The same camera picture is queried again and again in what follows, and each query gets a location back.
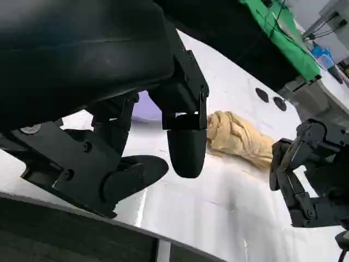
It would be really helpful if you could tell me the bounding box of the green cloth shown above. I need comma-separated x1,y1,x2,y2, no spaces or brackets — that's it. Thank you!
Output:
239,0,321,81

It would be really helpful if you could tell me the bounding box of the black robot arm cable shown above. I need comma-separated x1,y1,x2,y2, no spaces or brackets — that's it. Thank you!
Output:
336,231,349,262

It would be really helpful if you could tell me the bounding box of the lilac plate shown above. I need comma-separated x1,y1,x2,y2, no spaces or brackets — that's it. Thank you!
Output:
130,91,164,124

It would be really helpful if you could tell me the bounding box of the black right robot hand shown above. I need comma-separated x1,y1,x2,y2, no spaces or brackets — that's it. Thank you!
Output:
269,118,349,229

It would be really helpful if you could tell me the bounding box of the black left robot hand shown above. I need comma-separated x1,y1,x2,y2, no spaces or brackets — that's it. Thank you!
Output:
0,0,210,219

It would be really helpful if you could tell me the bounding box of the beige towel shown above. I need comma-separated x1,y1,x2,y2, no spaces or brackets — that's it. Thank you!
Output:
206,110,275,172

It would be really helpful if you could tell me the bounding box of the black round table grommet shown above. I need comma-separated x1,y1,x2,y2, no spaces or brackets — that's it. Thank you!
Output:
273,96,288,112
255,87,270,103

